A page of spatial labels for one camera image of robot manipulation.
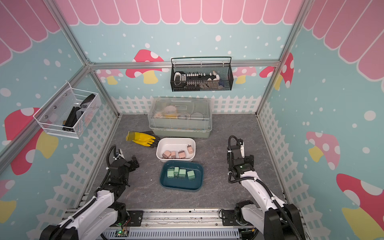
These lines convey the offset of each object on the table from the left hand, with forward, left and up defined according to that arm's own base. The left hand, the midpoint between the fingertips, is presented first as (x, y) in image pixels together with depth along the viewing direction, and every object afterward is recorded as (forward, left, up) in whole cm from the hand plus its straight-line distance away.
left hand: (127, 160), depth 87 cm
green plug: (-5, -25, -5) cm, 26 cm away
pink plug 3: (+7, -31, -6) cm, 32 cm away
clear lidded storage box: (+27, -29, +9) cm, 41 cm away
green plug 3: (-5, -32, -5) cm, 33 cm away
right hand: (+3, -66, +3) cm, 67 cm away
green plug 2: (-4, -29, -4) cm, 29 cm away
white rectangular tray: (+12, -27, -6) cm, 30 cm away
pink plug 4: (+10, -36, -4) cm, 38 cm away
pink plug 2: (+7, -25, -4) cm, 27 cm away
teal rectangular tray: (-11, -32, -8) cm, 35 cm away
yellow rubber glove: (+20, -2, -6) cm, 20 cm away
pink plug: (+7, -21, -5) cm, 22 cm away
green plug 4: (-6, -37, -6) cm, 38 cm away
